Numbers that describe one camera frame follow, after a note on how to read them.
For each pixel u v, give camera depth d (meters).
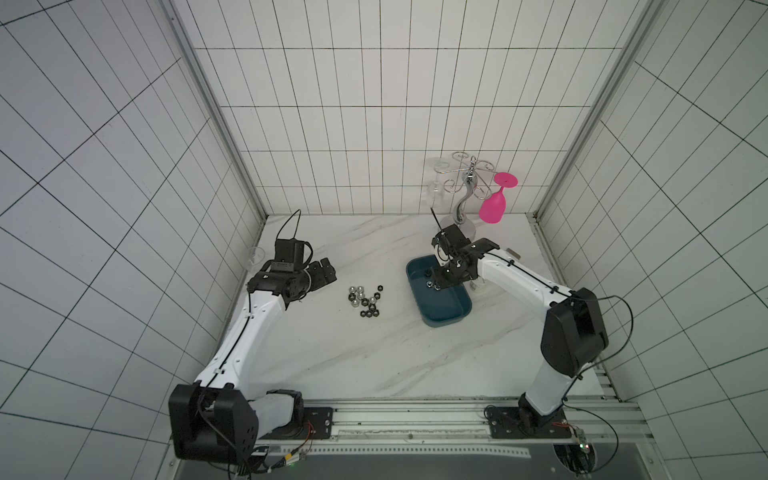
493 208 0.98
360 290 0.98
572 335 0.45
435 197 1.10
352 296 0.97
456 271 0.74
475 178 0.93
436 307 0.93
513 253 1.07
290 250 0.61
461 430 0.73
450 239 0.71
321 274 0.73
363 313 0.92
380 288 0.98
